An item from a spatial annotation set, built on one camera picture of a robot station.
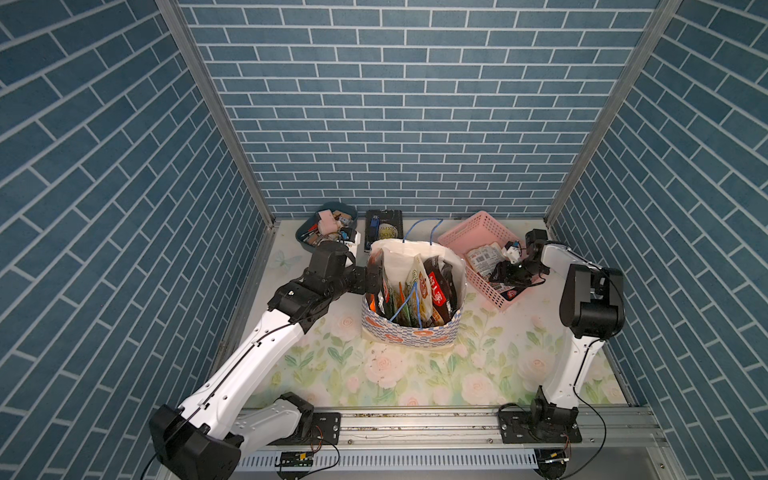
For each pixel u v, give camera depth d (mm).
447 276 754
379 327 685
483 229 1158
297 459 720
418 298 829
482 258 1050
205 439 364
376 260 819
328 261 524
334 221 1114
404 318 671
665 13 707
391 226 1170
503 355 867
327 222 1096
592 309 558
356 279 652
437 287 743
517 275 906
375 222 1123
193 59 775
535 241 861
